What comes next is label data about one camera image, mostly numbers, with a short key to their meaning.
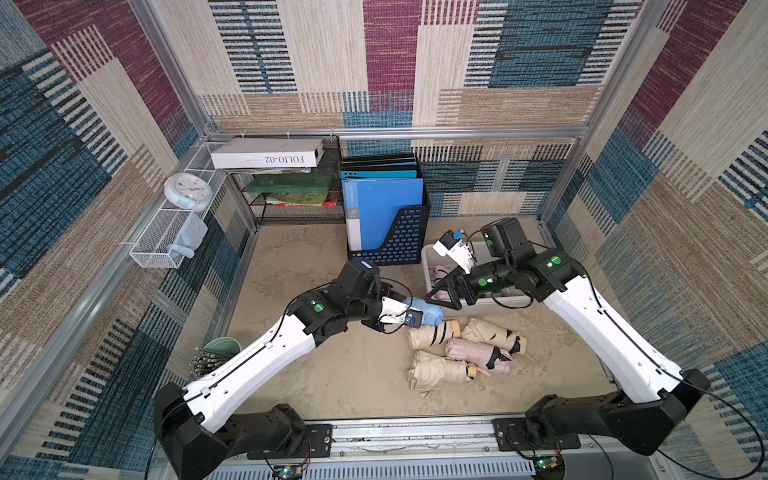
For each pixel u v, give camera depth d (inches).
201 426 15.1
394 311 23.8
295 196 39.9
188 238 26.7
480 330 33.6
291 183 38.0
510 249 20.7
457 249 23.8
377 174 35.9
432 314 26.1
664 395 15.1
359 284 21.0
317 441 28.9
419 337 33.6
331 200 39.8
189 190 29.6
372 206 36.7
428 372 30.6
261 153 31.3
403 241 38.9
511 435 28.8
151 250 27.0
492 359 31.9
